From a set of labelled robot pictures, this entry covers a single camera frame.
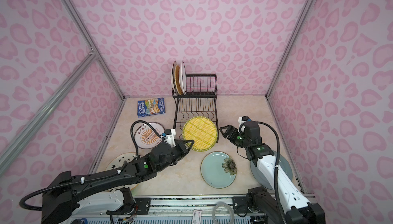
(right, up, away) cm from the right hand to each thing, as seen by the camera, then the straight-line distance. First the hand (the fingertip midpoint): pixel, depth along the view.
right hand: (224, 130), depth 78 cm
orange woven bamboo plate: (-25, +27, +5) cm, 37 cm away
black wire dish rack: (-13, +18, +36) cm, 42 cm away
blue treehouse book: (-48, +13, +33) cm, 59 cm away
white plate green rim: (-21, +27, +2) cm, 35 cm away
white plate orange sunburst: (-47, -7, +19) cm, 51 cm away
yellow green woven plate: (-11, 0, -2) cm, 11 cm away
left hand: (-14, -3, -7) cm, 16 cm away
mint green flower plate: (-2, -22, +6) cm, 23 cm away
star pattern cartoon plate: (-59, -19, +8) cm, 62 cm away
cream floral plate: (-27, +27, +4) cm, 38 cm away
